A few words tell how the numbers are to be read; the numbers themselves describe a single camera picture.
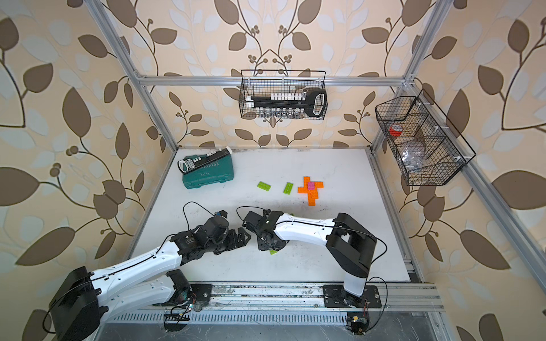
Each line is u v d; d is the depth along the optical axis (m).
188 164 1.05
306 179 1.05
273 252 0.84
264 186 1.05
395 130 0.81
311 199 0.99
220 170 1.08
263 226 0.61
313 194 1.01
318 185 1.02
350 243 0.48
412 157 0.70
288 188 1.03
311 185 1.02
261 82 0.91
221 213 0.78
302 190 1.01
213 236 0.63
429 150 0.73
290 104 0.85
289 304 0.74
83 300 0.40
